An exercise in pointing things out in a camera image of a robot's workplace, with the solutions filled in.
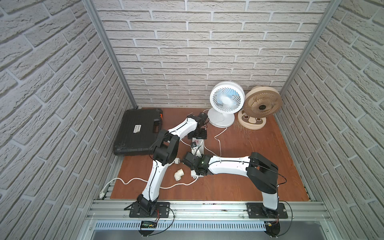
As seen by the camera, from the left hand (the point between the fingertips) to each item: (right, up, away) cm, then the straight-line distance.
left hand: (195, 133), depth 102 cm
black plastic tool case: (-37, +2, -7) cm, 38 cm away
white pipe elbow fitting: (-9, -22, -19) cm, 30 cm away
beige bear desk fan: (+41, +20, -12) cm, 47 cm away
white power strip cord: (-52, -31, -21) cm, 64 cm away
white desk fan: (+19, +23, -14) cm, 33 cm away
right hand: (+1, -14, -13) cm, 19 cm away
